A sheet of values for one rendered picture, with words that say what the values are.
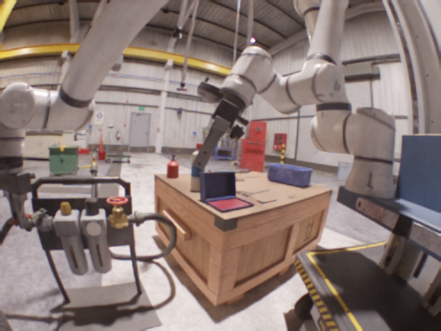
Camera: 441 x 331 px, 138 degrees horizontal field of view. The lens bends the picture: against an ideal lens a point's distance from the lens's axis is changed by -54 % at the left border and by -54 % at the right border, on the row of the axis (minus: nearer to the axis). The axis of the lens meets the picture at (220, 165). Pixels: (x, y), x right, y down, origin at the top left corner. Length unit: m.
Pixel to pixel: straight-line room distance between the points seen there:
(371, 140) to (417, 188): 0.22
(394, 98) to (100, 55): 8.56
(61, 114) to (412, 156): 0.93
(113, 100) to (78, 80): 10.30
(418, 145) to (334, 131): 0.31
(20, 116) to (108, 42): 0.21
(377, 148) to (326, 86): 0.29
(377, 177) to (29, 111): 0.85
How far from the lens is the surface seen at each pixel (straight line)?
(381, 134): 0.63
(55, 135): 5.90
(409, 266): 0.80
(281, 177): 1.31
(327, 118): 0.71
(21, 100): 0.41
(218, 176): 0.79
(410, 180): 0.69
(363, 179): 0.62
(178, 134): 10.92
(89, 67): 0.38
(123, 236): 0.73
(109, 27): 0.35
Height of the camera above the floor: 0.70
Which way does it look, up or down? 6 degrees down
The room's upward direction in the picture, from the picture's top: 5 degrees clockwise
